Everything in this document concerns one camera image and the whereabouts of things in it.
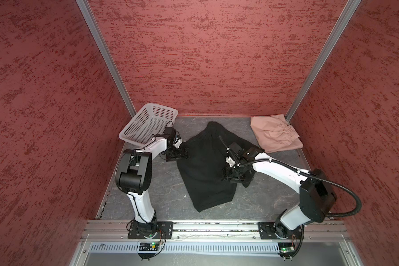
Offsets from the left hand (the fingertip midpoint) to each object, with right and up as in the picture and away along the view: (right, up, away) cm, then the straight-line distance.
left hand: (182, 160), depth 95 cm
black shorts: (+12, -5, -3) cm, 13 cm away
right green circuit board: (+49, -35, -24) cm, 65 cm away
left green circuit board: (-10, -33, -24) cm, 42 cm away
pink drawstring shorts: (+60, +15, +13) cm, 63 cm away
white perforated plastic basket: (-26, +25, +23) cm, 43 cm away
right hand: (+23, -9, -14) cm, 29 cm away
